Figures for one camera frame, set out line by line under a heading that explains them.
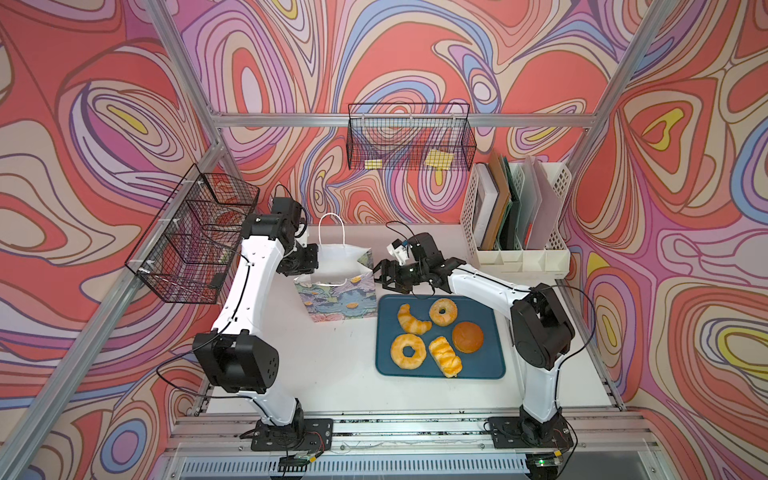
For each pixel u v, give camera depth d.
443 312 0.92
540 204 0.86
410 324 0.88
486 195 0.93
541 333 0.50
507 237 0.97
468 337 0.86
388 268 0.78
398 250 0.84
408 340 0.86
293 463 0.71
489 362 0.84
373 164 0.82
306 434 0.72
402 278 0.79
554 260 1.05
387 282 0.79
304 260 0.68
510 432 0.73
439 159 0.91
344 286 0.75
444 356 0.82
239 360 0.43
